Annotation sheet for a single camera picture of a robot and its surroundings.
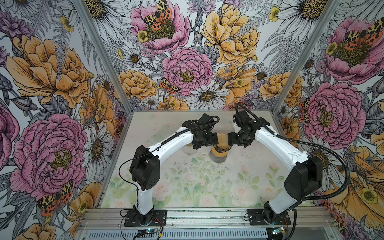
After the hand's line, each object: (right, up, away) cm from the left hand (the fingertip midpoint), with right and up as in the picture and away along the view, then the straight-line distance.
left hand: (208, 147), depth 84 cm
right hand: (+14, +1, -1) cm, 15 cm away
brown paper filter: (+8, +4, +1) cm, 9 cm away
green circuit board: (-31, -39, -12) cm, 51 cm away
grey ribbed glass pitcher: (+6, -8, +7) cm, 12 cm away
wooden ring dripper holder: (+6, -4, +2) cm, 8 cm away
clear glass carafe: (-12, -4, +15) cm, 19 cm away
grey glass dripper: (+6, -1, 0) cm, 6 cm away
